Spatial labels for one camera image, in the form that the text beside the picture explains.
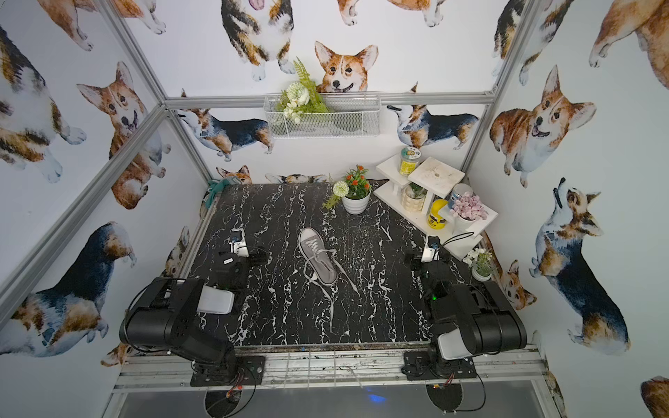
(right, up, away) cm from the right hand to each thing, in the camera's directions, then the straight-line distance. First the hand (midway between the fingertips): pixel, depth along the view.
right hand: (432, 238), depth 88 cm
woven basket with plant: (-2, +15, +20) cm, 25 cm away
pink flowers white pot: (+8, +10, -9) cm, 15 cm away
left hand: (-65, +1, +3) cm, 65 cm away
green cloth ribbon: (-90, +20, +32) cm, 98 cm away
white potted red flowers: (-26, +17, +15) cm, 35 cm away
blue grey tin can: (+8, +16, -2) cm, 18 cm away
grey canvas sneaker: (-41, -5, +7) cm, 42 cm away
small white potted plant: (+17, -10, 0) cm, 20 cm away
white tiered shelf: (+4, +20, +4) cm, 21 cm away
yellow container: (+4, +5, +11) cm, 13 cm away
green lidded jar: (-6, +29, +10) cm, 31 cm away
